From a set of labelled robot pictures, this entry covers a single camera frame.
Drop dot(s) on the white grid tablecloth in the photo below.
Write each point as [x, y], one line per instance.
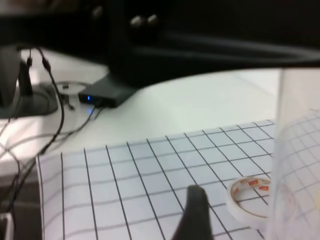
[138, 191]

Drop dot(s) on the black stand base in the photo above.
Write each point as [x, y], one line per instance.
[20, 98]

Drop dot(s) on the red capped tube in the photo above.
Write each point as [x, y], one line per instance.
[294, 208]

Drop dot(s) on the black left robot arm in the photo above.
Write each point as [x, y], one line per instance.
[147, 41]

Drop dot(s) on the left white tape roll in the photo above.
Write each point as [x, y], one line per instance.
[245, 189]

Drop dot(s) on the black hub box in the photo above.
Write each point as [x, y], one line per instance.
[109, 92]

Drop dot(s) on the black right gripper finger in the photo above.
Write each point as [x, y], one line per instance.
[195, 222]

